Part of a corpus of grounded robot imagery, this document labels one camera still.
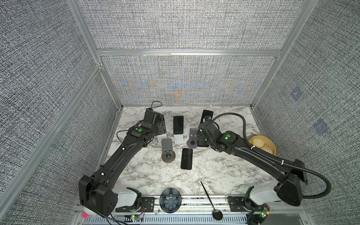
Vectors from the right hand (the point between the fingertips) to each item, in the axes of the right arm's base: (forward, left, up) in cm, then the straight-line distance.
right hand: (201, 132), depth 79 cm
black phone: (+17, -6, -4) cm, 18 cm away
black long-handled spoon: (-37, -6, -19) cm, 42 cm away
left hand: (+3, +22, +2) cm, 23 cm away
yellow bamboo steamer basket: (+1, -43, -16) cm, 46 cm away
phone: (-8, +8, -21) cm, 23 cm away
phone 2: (-8, +1, +5) cm, 9 cm away
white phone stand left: (+9, +25, -20) cm, 34 cm away
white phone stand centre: (+7, +13, -19) cm, 24 cm away
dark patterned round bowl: (-31, +17, -19) cm, 40 cm away
